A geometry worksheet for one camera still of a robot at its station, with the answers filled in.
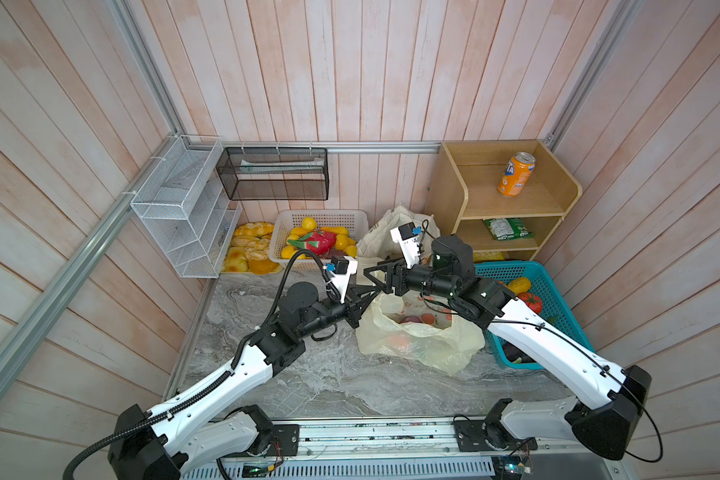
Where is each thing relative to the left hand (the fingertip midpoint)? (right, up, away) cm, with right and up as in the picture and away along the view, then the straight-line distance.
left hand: (379, 296), depth 65 cm
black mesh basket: (-34, +39, +39) cm, 65 cm away
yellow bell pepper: (+50, -1, +33) cm, 60 cm away
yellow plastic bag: (+9, -8, +5) cm, 13 cm away
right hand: (-2, +6, +2) cm, 6 cm away
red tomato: (+51, -5, +28) cm, 58 cm away
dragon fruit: (-18, +15, +39) cm, 46 cm away
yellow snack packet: (+44, +9, +42) cm, 61 cm away
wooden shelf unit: (+39, +26, +20) cm, 51 cm away
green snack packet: (+42, +18, +28) cm, 53 cm away
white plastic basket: (-32, +23, +47) cm, 61 cm away
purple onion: (+12, -10, +25) cm, 29 cm away
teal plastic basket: (+54, -2, +32) cm, 63 cm away
